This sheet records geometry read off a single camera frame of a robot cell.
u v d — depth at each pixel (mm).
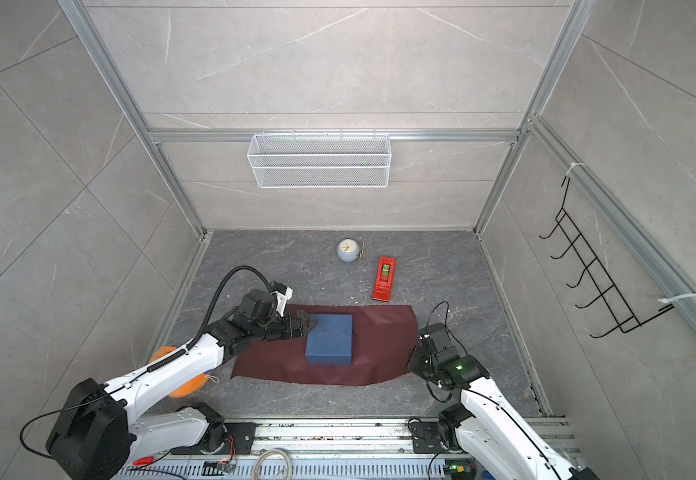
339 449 729
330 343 837
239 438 734
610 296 644
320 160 1007
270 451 706
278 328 709
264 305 650
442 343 624
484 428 597
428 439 730
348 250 1100
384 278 991
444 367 611
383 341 951
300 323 730
